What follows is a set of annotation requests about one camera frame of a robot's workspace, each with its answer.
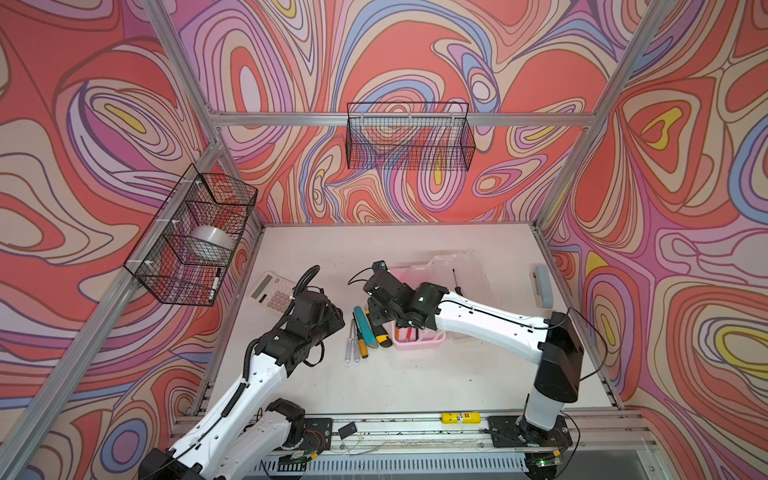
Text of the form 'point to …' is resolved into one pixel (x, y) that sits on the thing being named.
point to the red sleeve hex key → (409, 332)
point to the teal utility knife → (367, 333)
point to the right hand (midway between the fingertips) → (379, 312)
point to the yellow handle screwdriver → (362, 343)
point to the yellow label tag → (460, 418)
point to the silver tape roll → (213, 235)
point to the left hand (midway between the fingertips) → (341, 314)
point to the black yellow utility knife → (382, 336)
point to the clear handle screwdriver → (352, 347)
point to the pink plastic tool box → (457, 273)
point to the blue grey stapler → (542, 282)
